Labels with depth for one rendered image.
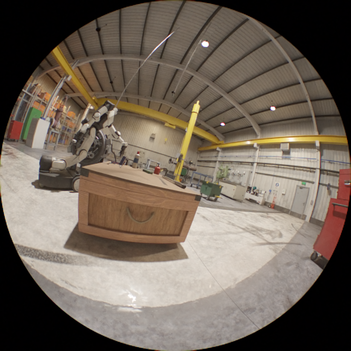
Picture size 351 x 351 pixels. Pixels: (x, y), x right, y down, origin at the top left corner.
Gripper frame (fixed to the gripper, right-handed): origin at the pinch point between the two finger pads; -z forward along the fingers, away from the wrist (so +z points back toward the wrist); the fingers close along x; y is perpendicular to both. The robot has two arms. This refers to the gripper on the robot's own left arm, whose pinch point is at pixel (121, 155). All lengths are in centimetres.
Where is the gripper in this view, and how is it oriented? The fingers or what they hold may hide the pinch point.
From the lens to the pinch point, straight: 223.1
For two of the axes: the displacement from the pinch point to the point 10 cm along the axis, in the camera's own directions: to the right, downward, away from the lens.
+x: 0.7, -0.2, 10.0
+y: -9.6, -2.8, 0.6
